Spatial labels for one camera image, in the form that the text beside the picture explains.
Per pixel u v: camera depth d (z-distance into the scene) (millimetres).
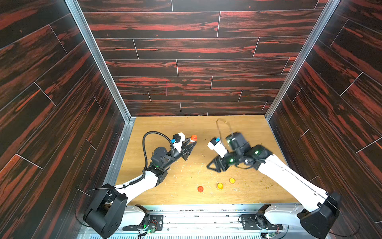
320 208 382
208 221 754
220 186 844
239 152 552
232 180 881
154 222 721
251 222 739
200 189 842
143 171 592
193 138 716
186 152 678
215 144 640
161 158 592
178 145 646
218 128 651
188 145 706
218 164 623
